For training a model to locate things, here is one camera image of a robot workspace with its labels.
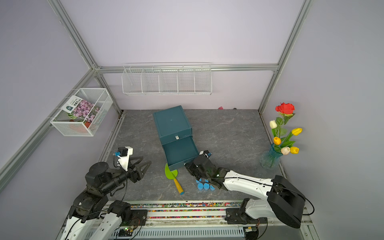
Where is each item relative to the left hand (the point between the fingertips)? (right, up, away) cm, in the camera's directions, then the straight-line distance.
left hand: (146, 161), depth 67 cm
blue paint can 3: (+28, -17, +14) cm, 35 cm away
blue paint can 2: (+24, -17, +14) cm, 33 cm away
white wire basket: (-42, +17, +8) cm, 46 cm away
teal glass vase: (+66, -3, +19) cm, 69 cm away
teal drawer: (+13, +1, +16) cm, 21 cm away
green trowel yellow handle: (+8, -13, +20) cm, 26 cm away
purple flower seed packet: (-34, +24, +7) cm, 42 cm away
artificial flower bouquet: (+65, +15, +9) cm, 68 cm away
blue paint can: (+24, -15, +16) cm, 33 cm away
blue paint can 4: (+31, -18, +14) cm, 38 cm away
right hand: (+15, -4, +12) cm, 19 cm away
